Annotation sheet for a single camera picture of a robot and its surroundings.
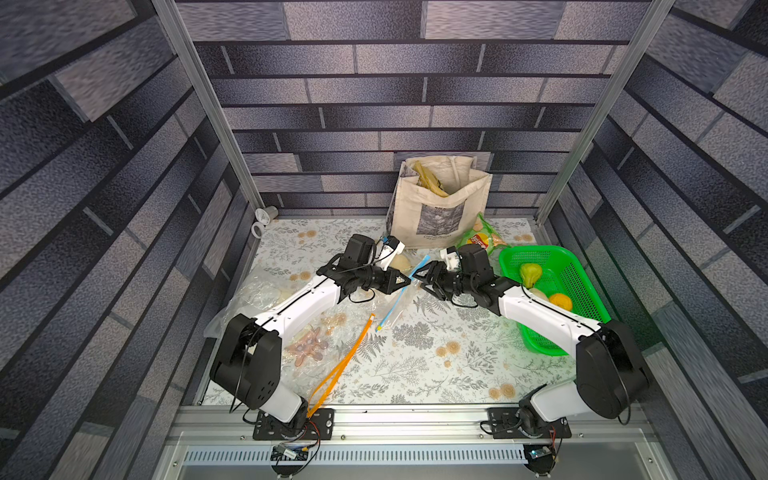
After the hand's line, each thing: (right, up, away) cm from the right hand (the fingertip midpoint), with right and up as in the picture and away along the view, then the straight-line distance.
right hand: (411, 277), depth 83 cm
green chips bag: (+26, +12, +15) cm, 32 cm away
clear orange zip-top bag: (-31, -22, +3) cm, 38 cm away
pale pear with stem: (-2, +3, +18) cm, 18 cm away
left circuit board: (-31, -42, -12) cm, 53 cm away
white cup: (-56, +20, +34) cm, 69 cm away
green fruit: (+41, 0, +15) cm, 44 cm away
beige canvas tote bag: (+4, +18, +16) cm, 24 cm away
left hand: (-1, 0, -3) cm, 3 cm away
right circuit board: (+31, -43, -11) cm, 54 cm away
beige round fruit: (+41, -6, +10) cm, 43 cm away
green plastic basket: (+53, -1, +17) cm, 56 cm away
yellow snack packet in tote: (+7, +31, +13) cm, 34 cm away
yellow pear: (+47, -8, +7) cm, 48 cm away
